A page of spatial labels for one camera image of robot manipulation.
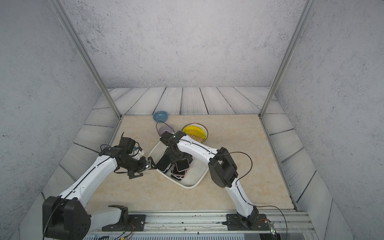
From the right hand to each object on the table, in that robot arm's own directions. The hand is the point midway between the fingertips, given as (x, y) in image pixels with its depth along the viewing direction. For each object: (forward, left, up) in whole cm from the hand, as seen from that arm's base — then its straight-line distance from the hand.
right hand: (180, 159), depth 88 cm
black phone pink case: (-5, -2, +2) cm, 5 cm away
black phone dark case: (-8, +1, -4) cm, 9 cm away
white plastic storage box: (-6, -9, -8) cm, 13 cm away
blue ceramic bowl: (+40, +20, -5) cm, 45 cm away
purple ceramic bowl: (+27, +13, -3) cm, 30 cm away
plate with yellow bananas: (+22, -10, -2) cm, 25 cm away
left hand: (-9, +14, +5) cm, 17 cm away
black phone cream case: (-1, +10, -2) cm, 10 cm away
